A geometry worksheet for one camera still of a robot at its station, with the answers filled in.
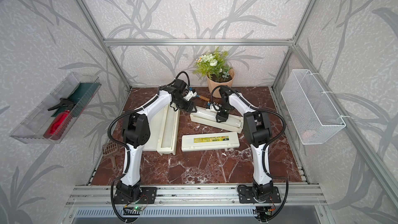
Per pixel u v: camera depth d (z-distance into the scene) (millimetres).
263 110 531
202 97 1127
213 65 932
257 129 568
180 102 828
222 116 866
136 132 568
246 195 732
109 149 866
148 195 727
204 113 951
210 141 889
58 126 578
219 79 1070
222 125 930
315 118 603
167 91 709
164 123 915
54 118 605
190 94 908
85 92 691
